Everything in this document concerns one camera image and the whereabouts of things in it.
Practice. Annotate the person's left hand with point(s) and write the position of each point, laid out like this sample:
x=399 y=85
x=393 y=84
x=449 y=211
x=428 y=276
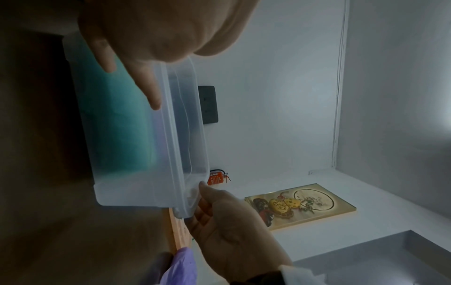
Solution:
x=169 y=27

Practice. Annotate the person's right hand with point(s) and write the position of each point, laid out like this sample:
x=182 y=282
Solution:
x=236 y=236

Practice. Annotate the teal bag roll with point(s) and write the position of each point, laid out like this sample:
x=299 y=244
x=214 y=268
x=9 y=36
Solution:
x=116 y=125

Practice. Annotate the small clear plastic bin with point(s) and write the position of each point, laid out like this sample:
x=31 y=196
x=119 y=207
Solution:
x=134 y=192

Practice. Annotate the red fire extinguisher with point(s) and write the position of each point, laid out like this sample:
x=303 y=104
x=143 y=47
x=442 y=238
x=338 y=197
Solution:
x=216 y=178

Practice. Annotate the gold framed wall picture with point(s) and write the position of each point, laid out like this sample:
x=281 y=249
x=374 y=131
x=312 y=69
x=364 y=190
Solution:
x=299 y=206

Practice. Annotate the white wall conduit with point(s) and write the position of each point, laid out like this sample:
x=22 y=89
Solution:
x=340 y=83

